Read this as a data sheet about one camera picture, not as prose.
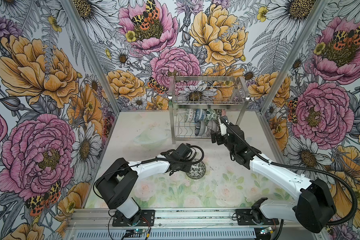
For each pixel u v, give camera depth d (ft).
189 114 3.41
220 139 2.43
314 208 1.31
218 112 3.67
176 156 2.25
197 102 4.01
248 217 2.40
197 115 3.66
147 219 2.41
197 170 2.93
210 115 3.52
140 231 2.33
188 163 2.39
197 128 3.46
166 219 2.50
